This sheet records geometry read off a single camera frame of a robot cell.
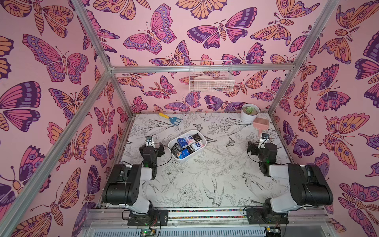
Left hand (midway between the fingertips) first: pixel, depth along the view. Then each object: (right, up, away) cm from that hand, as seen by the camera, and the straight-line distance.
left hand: (154, 142), depth 94 cm
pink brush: (+77, +12, +18) cm, 80 cm away
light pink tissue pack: (+28, -2, +1) cm, 28 cm away
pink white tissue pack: (+23, +2, +4) cm, 23 cm away
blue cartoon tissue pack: (+19, -6, -2) cm, 20 cm away
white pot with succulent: (+65, +20, +12) cm, 69 cm away
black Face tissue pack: (+27, +3, +6) cm, 28 cm away
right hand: (+64, +1, -1) cm, 64 cm away
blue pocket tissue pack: (+18, 0, +2) cm, 18 cm away
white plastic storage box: (+13, -4, 0) cm, 14 cm away
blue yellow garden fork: (+8, +16, +23) cm, 29 cm away
